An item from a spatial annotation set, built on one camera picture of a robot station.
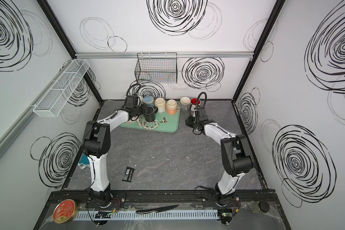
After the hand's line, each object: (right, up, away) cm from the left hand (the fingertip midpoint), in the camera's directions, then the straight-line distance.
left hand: (147, 108), depth 102 cm
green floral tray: (+12, -11, +4) cm, 16 cm away
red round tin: (-33, -51, -34) cm, 70 cm away
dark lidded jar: (+58, -46, -38) cm, 84 cm away
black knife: (+11, -52, -32) cm, 62 cm away
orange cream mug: (+18, +1, +3) cm, 18 cm away
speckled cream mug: (+10, +4, +4) cm, 11 cm away
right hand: (+28, -9, -8) cm, 31 cm away
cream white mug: (+35, +4, +6) cm, 36 cm away
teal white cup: (-31, -31, -23) cm, 49 cm away
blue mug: (+1, +6, +4) cm, 7 cm away
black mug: (+2, -6, 0) cm, 6 cm away
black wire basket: (+4, +36, +21) cm, 42 cm away
